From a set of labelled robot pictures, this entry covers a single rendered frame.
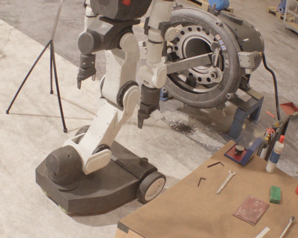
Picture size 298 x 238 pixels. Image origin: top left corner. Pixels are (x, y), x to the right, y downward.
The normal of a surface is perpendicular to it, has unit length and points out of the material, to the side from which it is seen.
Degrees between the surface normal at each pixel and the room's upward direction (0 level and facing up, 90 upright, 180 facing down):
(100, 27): 45
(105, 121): 60
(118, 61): 100
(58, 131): 0
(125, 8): 90
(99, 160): 90
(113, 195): 90
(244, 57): 90
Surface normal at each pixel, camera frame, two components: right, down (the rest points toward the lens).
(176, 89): -0.59, 0.30
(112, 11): -0.67, 0.47
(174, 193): 0.20, -0.84
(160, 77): 0.74, 0.46
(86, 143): -0.32, -0.40
